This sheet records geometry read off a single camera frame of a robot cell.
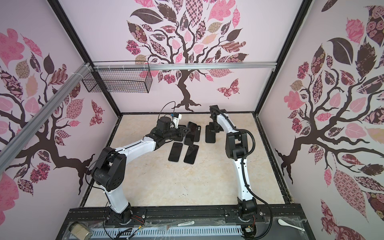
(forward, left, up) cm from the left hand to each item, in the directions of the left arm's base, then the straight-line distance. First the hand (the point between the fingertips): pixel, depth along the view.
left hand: (190, 130), depth 88 cm
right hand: (+13, -18, -14) cm, 27 cm away
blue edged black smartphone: (-5, +10, -17) cm, 21 cm away
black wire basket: (+32, +46, +17) cm, 58 cm away
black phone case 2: (+10, -5, -17) cm, 20 cm away
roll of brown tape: (-48, +52, -14) cm, 72 cm away
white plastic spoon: (-46, -46, -15) cm, 66 cm away
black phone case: (+6, -14, -14) cm, 20 cm away
